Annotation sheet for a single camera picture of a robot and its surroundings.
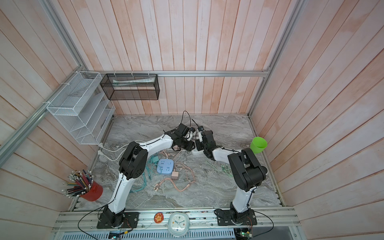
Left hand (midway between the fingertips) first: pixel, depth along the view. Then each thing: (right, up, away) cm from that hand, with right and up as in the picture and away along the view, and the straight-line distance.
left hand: (192, 148), depth 98 cm
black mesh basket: (-43, +43, +6) cm, 62 cm away
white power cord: (-61, -3, -1) cm, 61 cm away
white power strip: (+3, -3, -1) cm, 4 cm away
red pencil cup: (-50, -19, -23) cm, 59 cm away
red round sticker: (-17, -32, -24) cm, 43 cm away
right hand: (+6, +7, +1) cm, 9 cm away
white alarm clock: (-7, -33, -28) cm, 44 cm away
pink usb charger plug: (-11, -15, -10) cm, 21 cm away
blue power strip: (-16, -10, -8) cm, 21 cm away
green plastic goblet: (+38, +4, -14) cm, 41 cm away
